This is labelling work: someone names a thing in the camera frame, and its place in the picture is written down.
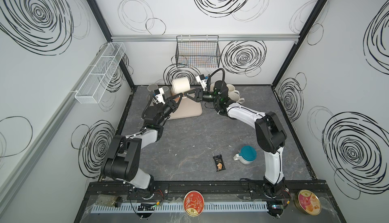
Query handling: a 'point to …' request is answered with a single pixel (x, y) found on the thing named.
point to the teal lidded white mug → (246, 155)
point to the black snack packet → (219, 162)
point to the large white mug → (231, 89)
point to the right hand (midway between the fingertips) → (182, 95)
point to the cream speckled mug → (236, 97)
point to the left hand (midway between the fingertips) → (184, 95)
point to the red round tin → (193, 203)
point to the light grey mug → (167, 91)
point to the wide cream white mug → (180, 85)
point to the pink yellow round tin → (308, 201)
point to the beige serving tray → (187, 108)
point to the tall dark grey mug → (151, 87)
